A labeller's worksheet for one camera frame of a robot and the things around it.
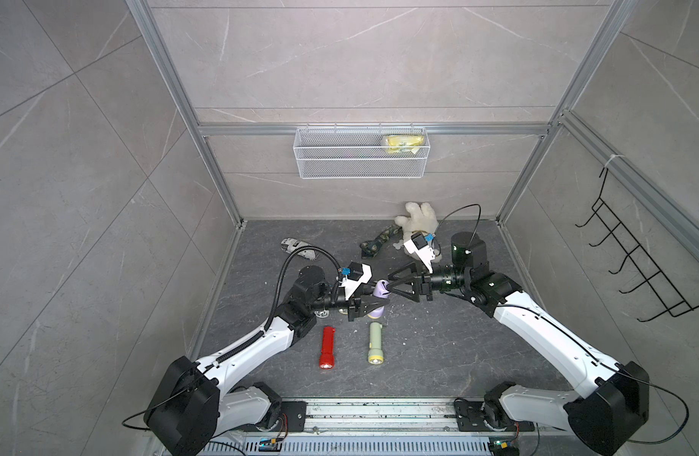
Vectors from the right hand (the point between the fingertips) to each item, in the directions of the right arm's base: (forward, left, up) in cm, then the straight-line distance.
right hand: (392, 283), depth 67 cm
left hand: (-1, +1, -2) cm, 3 cm away
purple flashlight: (-3, +3, +2) cm, 5 cm away
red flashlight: (-8, +18, -27) cm, 33 cm away
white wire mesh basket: (+54, +6, +1) cm, 55 cm away
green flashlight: (-8, +4, -26) cm, 27 cm away
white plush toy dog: (+40, -16, -19) cm, 47 cm away
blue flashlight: (+5, +20, -26) cm, 34 cm away
